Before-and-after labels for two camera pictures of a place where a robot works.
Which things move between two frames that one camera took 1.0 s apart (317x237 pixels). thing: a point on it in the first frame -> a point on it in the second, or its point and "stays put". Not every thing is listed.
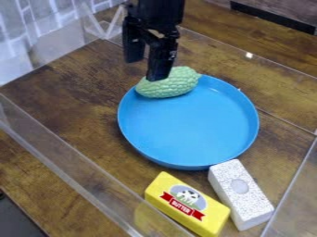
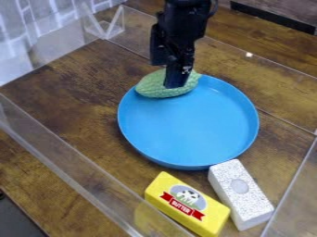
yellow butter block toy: x=189 y=203 stays put
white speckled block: x=244 y=200 stays put
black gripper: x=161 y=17 -> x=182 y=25
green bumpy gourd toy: x=181 y=81 stays put
